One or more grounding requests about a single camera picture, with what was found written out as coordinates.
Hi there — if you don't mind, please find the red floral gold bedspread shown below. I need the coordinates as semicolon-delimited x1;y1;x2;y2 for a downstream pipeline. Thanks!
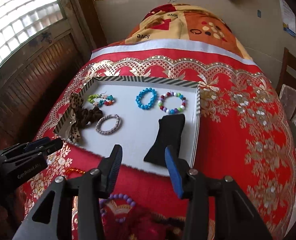
22;40;296;239

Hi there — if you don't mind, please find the blue beaded bracelet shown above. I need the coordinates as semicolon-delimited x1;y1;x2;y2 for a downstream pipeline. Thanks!
135;87;159;111

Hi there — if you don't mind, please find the purple beaded bracelet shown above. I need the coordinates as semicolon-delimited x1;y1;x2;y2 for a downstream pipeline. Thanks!
98;192;137;223

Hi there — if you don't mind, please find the window with blinds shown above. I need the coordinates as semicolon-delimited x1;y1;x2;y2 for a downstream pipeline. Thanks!
0;0;63;64

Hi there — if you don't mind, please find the wooden chair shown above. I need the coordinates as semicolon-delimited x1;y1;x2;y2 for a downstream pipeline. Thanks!
276;47;296;120

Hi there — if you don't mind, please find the striped white jewelry tray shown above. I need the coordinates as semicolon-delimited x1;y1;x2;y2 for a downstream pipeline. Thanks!
52;75;202;178

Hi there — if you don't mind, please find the white wall poster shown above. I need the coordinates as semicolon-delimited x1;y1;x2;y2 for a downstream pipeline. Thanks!
279;0;296;37

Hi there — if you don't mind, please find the multicolour round bead bracelet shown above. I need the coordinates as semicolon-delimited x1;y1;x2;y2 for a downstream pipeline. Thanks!
158;91;188;115

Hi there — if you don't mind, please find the wooden louvred shutter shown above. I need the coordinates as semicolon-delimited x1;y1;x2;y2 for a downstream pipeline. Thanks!
0;34;84;150

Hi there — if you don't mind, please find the red satin scrunchie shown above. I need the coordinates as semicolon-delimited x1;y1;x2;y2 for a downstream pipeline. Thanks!
102;206;185;239

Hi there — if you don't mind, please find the rainbow beaded bracelet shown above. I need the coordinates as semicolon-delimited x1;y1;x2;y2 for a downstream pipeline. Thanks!
64;167;86;178

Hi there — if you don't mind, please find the black fabric bow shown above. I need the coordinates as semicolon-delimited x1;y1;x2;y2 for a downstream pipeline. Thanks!
143;114;185;167

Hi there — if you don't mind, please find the orange patterned blanket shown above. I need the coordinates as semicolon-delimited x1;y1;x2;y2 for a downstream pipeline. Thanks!
123;3;254;61

